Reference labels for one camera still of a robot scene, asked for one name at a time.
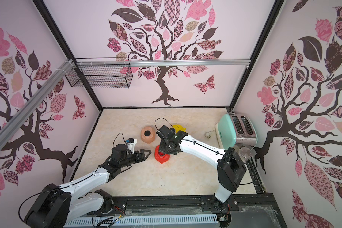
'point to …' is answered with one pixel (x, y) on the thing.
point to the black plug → (147, 133)
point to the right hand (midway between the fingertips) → (162, 149)
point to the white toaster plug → (207, 134)
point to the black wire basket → (115, 72)
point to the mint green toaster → (234, 130)
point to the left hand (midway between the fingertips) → (149, 155)
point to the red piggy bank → (161, 157)
